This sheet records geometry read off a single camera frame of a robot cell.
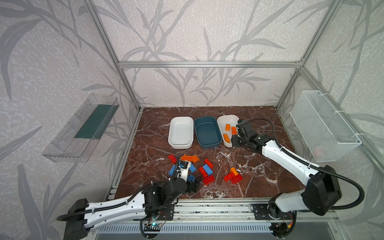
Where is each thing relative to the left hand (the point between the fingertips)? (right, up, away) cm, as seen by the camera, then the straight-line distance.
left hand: (197, 171), depth 77 cm
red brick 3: (+4, -4, +9) cm, 11 cm away
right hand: (+21, +18, +9) cm, 29 cm away
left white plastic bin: (-12, +18, +24) cm, 33 cm away
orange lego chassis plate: (-2, +3, +14) cm, 15 cm away
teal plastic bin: (+7, +19, +28) cm, 34 cm away
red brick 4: (+6, -7, +6) cm, 11 cm away
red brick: (-15, +3, +14) cm, 21 cm away
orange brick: (+21, -2, +10) cm, 23 cm away
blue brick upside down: (-3, -3, -1) cm, 5 cm away
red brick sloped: (+18, -6, +6) cm, 20 cm away
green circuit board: (-21, -26, -5) cm, 33 cm away
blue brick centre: (-3, -2, +11) cm, 11 cm away
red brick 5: (+22, -7, +7) cm, 25 cm away
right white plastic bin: (+24, +27, +29) cm, 46 cm away
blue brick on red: (+6, -2, +10) cm, 12 cm away
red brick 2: (+6, +1, +13) cm, 15 cm away
